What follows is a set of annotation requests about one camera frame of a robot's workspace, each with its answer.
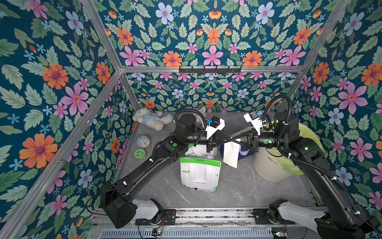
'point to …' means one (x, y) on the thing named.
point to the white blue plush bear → (153, 120)
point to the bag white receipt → (231, 153)
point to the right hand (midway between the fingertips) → (236, 135)
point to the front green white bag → (201, 175)
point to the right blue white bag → (245, 151)
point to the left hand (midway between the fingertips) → (231, 140)
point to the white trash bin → (268, 166)
